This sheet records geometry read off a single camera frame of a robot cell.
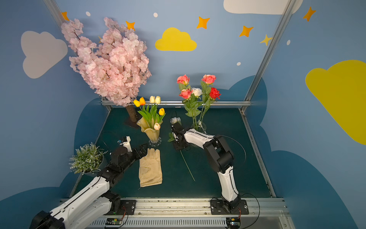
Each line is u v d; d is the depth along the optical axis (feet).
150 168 2.90
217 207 2.44
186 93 2.55
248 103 3.81
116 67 2.05
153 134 2.88
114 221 2.35
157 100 2.69
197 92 2.69
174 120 3.55
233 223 2.38
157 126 2.31
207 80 2.62
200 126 2.98
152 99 2.71
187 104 2.65
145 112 2.69
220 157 1.76
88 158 2.45
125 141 2.40
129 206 2.45
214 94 2.62
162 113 2.52
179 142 2.78
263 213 2.37
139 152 2.45
